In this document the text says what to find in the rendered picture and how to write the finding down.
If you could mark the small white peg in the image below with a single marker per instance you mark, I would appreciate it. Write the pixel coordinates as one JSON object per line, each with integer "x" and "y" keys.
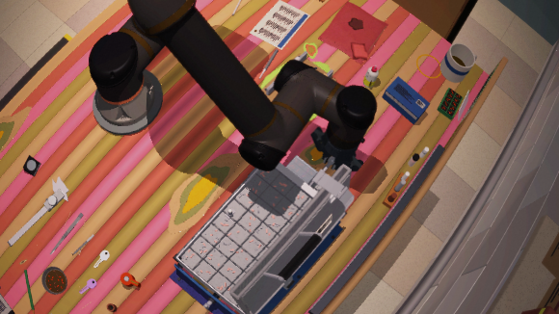
{"x": 230, "y": 212}

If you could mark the white caliper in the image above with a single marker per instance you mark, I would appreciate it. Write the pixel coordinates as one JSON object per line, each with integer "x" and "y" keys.
{"x": 48, "y": 205}

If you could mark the orange vial holder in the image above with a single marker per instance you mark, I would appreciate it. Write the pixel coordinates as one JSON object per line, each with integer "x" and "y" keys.
{"x": 391, "y": 197}

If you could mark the purple key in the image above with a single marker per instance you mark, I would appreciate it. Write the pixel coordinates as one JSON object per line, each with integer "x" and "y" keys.
{"x": 90, "y": 284}

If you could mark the white printed paper sheet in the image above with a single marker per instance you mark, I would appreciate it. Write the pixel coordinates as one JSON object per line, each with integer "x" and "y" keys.
{"x": 279, "y": 22}

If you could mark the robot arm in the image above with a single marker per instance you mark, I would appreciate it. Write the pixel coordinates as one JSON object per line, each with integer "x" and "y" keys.
{"x": 218, "y": 70}

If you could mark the brown cabinet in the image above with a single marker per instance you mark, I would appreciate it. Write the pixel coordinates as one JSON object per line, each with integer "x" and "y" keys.
{"x": 432, "y": 13}

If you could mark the small red block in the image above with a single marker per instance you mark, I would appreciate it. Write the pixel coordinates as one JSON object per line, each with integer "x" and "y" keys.
{"x": 360, "y": 51}

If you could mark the green tray with red pieces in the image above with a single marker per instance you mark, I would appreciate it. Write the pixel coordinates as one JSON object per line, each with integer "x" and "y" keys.
{"x": 449, "y": 103}

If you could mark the white capped vial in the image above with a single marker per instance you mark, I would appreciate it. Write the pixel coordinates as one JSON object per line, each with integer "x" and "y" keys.
{"x": 402, "y": 180}

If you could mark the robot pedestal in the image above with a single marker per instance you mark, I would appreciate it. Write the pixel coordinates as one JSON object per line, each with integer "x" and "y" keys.
{"x": 131, "y": 118}

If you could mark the blue flat box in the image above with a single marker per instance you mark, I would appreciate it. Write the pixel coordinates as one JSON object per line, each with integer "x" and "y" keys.
{"x": 404, "y": 98}

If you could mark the white key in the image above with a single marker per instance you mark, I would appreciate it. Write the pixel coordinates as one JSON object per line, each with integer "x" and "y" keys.
{"x": 103, "y": 256}

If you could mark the brown board with grey rails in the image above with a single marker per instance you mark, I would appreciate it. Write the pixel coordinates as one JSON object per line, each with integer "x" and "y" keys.
{"x": 301, "y": 56}

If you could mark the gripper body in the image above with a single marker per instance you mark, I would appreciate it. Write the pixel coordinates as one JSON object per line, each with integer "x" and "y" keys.
{"x": 343, "y": 156}

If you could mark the red cloth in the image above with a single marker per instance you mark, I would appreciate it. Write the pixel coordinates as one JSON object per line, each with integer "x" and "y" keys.
{"x": 349, "y": 35}

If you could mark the round dish with red bits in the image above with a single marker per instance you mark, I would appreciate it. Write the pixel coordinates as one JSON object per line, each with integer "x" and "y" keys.
{"x": 54, "y": 280}

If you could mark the grey slim tool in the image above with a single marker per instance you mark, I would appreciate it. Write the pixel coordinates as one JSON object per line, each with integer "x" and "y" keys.
{"x": 269, "y": 63}

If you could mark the grey flat file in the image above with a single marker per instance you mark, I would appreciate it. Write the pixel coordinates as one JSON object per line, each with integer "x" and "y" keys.
{"x": 65, "y": 233}

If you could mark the white pen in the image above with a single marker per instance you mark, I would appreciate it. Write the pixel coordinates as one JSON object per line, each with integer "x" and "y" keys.
{"x": 236, "y": 6}

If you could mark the white bottle with red cap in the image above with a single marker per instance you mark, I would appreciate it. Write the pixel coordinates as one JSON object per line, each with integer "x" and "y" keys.
{"x": 371, "y": 76}

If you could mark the black square with grey disc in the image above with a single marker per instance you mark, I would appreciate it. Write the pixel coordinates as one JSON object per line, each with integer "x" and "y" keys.
{"x": 32, "y": 165}

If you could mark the green pencil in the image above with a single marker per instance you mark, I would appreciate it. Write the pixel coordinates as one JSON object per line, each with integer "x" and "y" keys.
{"x": 29, "y": 290}

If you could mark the white cup with blue band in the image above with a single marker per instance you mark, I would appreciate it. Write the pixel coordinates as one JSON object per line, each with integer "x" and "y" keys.
{"x": 456, "y": 65}

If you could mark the dark capped vial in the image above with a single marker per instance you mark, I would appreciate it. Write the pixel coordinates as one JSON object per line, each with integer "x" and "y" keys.
{"x": 413, "y": 159}

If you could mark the grey pinning kit box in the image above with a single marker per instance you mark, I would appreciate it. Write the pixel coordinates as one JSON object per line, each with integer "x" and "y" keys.
{"x": 236, "y": 235}

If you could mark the white card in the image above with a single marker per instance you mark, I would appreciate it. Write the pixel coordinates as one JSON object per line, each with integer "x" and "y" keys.
{"x": 463, "y": 104}

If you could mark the small grey tool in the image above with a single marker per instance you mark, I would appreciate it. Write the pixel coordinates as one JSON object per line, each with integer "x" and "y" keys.
{"x": 83, "y": 244}

